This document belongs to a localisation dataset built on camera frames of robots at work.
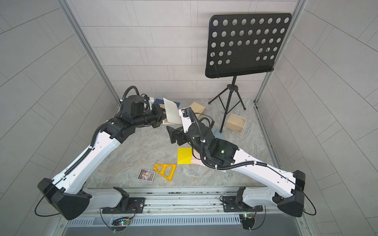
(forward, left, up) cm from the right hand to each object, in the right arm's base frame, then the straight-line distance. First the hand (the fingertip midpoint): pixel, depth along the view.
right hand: (174, 125), depth 62 cm
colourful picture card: (-9, +20, -31) cm, 38 cm away
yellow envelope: (+1, -1, -33) cm, 33 cm away
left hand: (+7, -1, +1) cm, 8 cm away
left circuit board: (-30, +27, -31) cm, 51 cm away
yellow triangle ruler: (-5, +11, -33) cm, 35 cm away
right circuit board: (-32, -31, -35) cm, 57 cm away
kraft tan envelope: (+42, -11, -35) cm, 56 cm away
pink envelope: (-15, -8, -2) cm, 17 cm away
